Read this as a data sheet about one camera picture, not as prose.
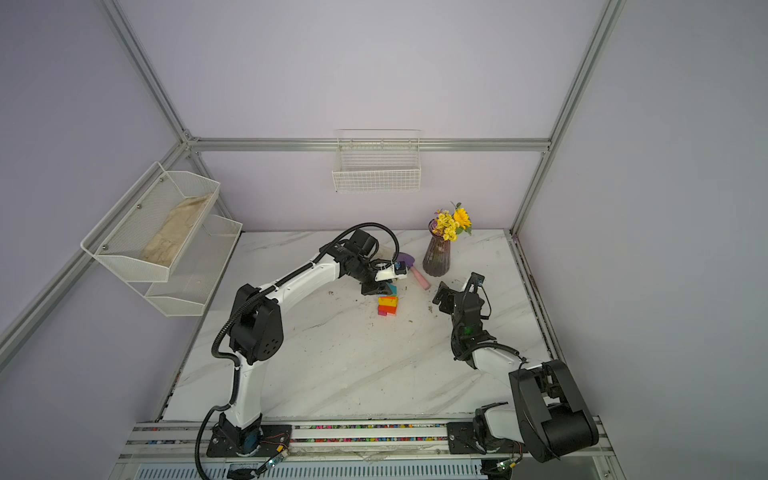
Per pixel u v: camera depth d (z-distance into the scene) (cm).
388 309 96
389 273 80
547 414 43
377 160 95
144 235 78
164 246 76
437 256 101
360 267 73
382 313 97
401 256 111
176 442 75
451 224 89
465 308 66
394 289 92
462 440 73
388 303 95
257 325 53
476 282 76
